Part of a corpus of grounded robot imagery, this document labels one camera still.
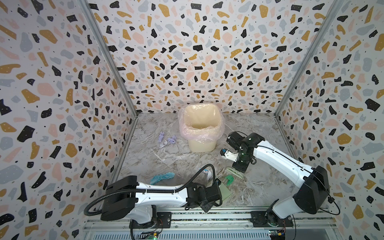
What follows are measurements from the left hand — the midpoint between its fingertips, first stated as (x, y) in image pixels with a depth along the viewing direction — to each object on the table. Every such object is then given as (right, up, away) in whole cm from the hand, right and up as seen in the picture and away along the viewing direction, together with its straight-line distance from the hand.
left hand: (211, 200), depth 75 cm
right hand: (+13, +17, +3) cm, 22 cm away
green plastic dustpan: (+8, 0, +9) cm, 12 cm away
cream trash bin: (-7, +23, +24) cm, 34 cm away
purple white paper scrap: (-34, +32, +34) cm, 57 cm away
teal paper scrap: (-31, +7, +12) cm, 34 cm away
